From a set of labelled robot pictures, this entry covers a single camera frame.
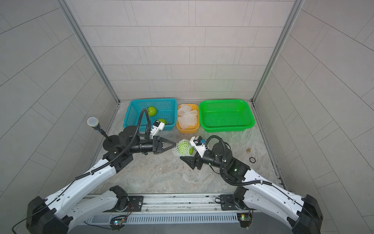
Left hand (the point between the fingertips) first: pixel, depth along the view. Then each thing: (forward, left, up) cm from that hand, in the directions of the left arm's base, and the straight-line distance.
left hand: (175, 147), depth 62 cm
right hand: (-1, -4, -5) cm, 7 cm away
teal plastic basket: (+43, +18, -24) cm, 53 cm away
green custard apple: (-1, -4, +2) cm, 5 cm away
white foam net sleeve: (-1, 0, -1) cm, 1 cm away
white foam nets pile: (+33, -4, -20) cm, 39 cm away
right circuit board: (-23, -33, -26) cm, 48 cm away
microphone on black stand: (+16, +44, -25) cm, 53 cm away
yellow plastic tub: (+25, -6, -23) cm, 34 cm away
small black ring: (+5, -44, -26) cm, 51 cm away
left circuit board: (-25, +25, -24) cm, 43 cm away
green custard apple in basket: (+38, +21, -20) cm, 48 cm away
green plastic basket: (+40, -32, -26) cm, 58 cm away
